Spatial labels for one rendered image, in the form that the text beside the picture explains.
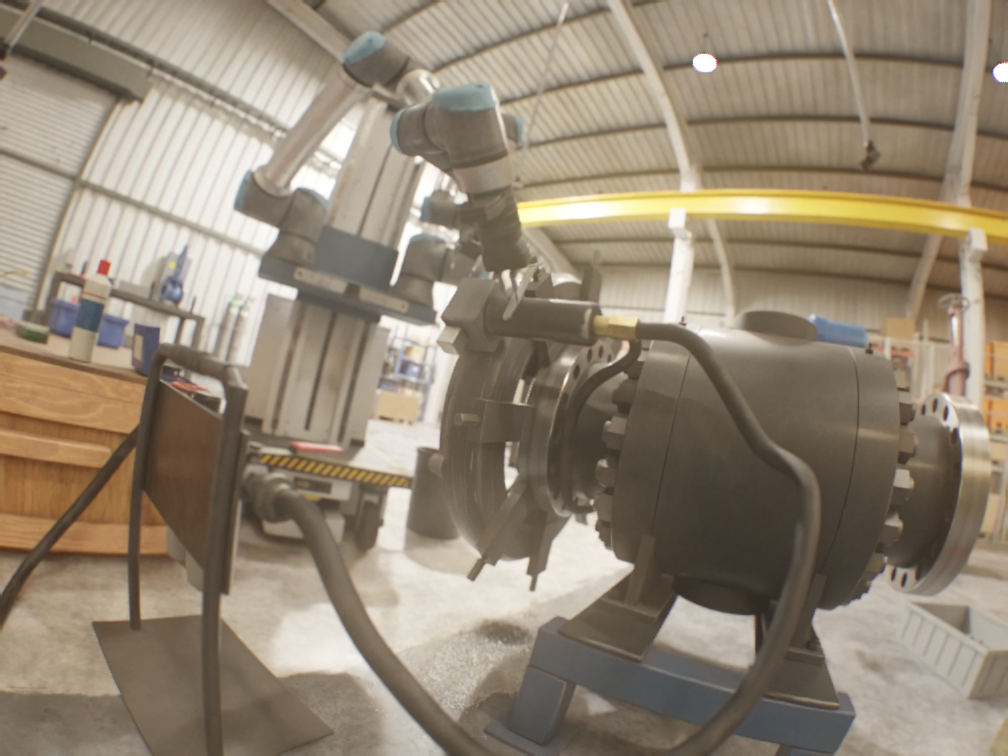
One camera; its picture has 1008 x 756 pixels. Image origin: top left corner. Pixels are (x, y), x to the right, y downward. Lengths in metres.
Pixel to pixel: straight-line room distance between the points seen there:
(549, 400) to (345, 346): 1.03
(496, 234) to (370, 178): 1.28
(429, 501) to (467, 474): 1.08
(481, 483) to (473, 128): 0.64
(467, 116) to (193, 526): 0.67
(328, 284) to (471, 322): 0.82
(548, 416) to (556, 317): 0.27
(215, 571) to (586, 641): 0.55
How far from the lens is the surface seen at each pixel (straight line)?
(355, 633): 0.45
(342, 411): 1.75
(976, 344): 9.23
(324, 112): 1.36
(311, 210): 1.60
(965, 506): 0.98
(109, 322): 1.83
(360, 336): 1.76
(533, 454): 0.98
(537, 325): 0.77
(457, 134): 0.68
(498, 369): 0.87
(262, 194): 1.52
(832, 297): 15.48
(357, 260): 1.75
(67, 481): 1.17
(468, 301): 0.84
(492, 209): 0.66
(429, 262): 1.66
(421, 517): 1.99
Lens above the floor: 0.58
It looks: 5 degrees up
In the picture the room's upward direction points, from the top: 13 degrees clockwise
